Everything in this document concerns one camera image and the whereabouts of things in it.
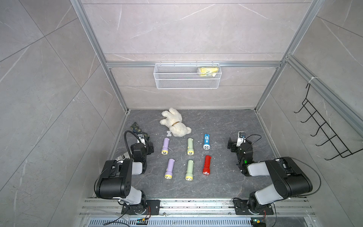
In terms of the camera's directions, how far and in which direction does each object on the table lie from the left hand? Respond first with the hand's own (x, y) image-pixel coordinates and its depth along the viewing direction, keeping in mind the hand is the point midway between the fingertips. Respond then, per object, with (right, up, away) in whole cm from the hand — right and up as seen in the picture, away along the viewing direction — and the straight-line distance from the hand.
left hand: (143, 140), depth 94 cm
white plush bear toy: (+20, +14, +7) cm, 25 cm away
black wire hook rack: (+96, +1, -34) cm, 102 cm away
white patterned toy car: (-12, -10, -4) cm, 16 cm away
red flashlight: (+42, -16, -9) cm, 45 cm away
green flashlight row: (+32, -6, -1) cm, 33 cm away
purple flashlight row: (+15, -4, +1) cm, 16 cm away
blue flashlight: (+43, -4, +1) cm, 44 cm away
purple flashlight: (+19, -18, -12) cm, 29 cm away
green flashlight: (+31, -18, -12) cm, 38 cm away
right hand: (+64, +2, -2) cm, 64 cm away
